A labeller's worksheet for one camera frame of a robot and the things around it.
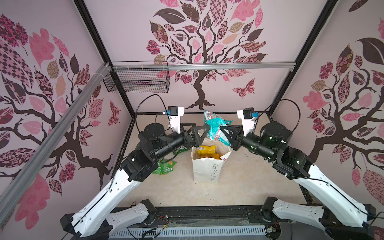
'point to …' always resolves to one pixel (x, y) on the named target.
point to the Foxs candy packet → (179, 150)
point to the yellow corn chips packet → (202, 150)
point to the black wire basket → (138, 77)
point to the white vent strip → (187, 232)
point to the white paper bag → (207, 159)
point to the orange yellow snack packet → (216, 156)
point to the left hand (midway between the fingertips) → (203, 129)
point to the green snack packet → (163, 168)
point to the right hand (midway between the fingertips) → (223, 125)
